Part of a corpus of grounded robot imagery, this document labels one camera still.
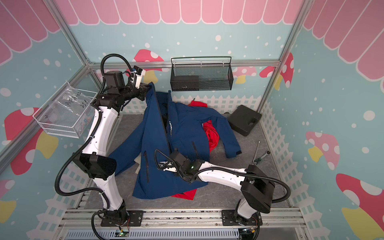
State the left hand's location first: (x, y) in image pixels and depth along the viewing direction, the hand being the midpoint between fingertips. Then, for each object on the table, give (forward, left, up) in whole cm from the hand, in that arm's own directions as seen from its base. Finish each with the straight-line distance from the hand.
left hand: (149, 87), depth 77 cm
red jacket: (-9, -36, -32) cm, 49 cm away
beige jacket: (-22, +12, -39) cm, 46 cm away
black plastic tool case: (+9, -59, -34) cm, 69 cm away
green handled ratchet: (-15, -71, -38) cm, 83 cm away
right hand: (-27, -14, -28) cm, 42 cm away
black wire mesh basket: (+22, -27, -5) cm, 35 cm away
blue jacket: (-7, -7, -24) cm, 26 cm away
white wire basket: (-15, +38, -5) cm, 41 cm away
